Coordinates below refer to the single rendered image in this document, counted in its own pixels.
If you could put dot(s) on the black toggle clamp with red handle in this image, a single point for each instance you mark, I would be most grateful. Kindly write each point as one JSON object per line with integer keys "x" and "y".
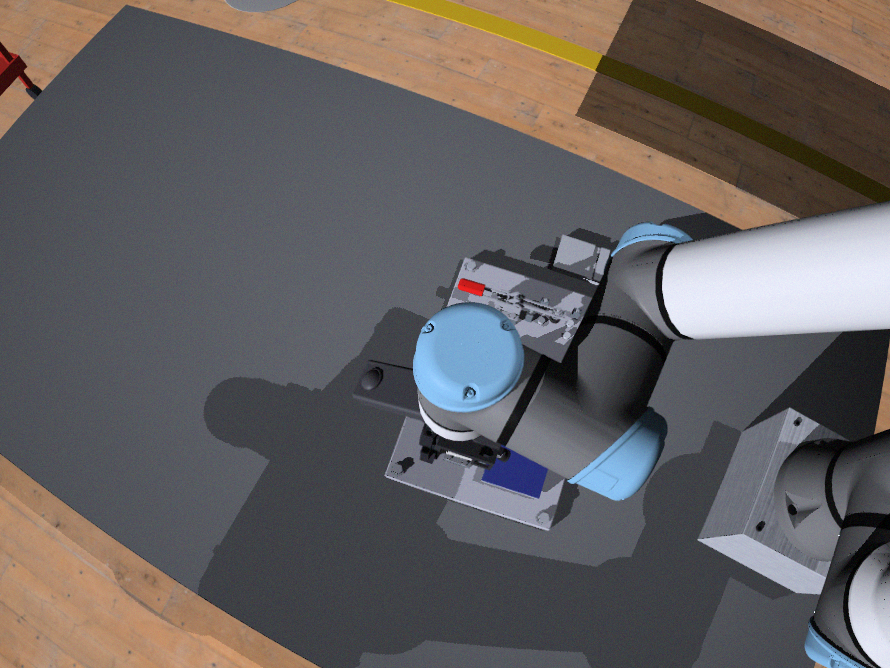
{"x": 512, "y": 311}

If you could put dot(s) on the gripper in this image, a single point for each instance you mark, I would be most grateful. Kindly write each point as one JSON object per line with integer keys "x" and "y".
{"x": 467, "y": 450}

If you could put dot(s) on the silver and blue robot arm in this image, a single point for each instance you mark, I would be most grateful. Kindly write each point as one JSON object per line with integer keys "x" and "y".
{"x": 587, "y": 419}

